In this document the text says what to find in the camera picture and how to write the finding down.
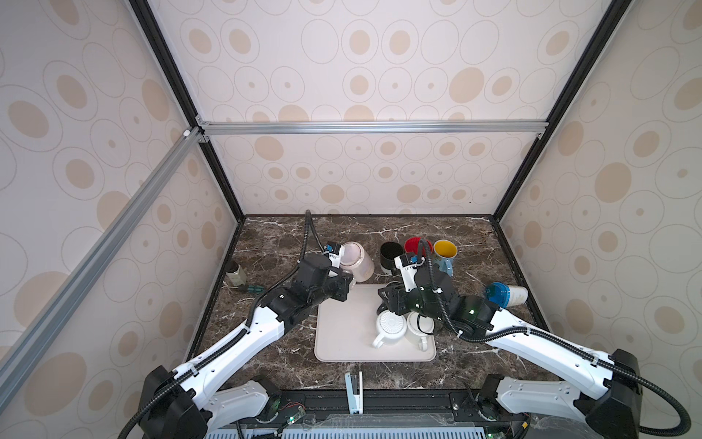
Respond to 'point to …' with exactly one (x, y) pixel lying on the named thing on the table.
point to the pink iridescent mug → (357, 261)
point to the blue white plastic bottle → (505, 295)
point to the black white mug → (388, 251)
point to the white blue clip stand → (355, 401)
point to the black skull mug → (412, 243)
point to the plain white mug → (420, 326)
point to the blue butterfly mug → (444, 253)
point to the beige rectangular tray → (345, 331)
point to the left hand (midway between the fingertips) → (357, 273)
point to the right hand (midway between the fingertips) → (385, 290)
